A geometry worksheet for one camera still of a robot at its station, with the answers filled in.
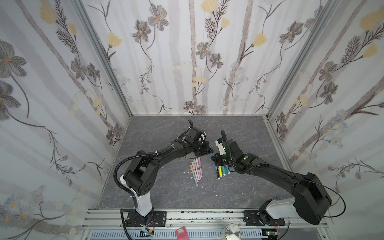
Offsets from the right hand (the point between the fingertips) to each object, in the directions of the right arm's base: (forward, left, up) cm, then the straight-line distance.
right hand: (209, 154), depth 83 cm
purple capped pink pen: (-1, +4, -14) cm, 14 cm away
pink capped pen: (-1, +6, -13) cm, 15 cm away
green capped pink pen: (-1, +7, -14) cm, 15 cm away
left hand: (+5, -2, 0) cm, 5 cm away
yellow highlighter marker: (-5, -8, -13) cm, 16 cm away
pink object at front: (-37, +13, -12) cm, 41 cm away
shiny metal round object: (-36, -8, +4) cm, 37 cm away
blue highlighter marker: (-11, -9, +4) cm, 14 cm away
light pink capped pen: (-5, +8, -13) cm, 16 cm away
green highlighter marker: (-4, -10, -12) cm, 16 cm away
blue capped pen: (0, -2, -1) cm, 2 cm away
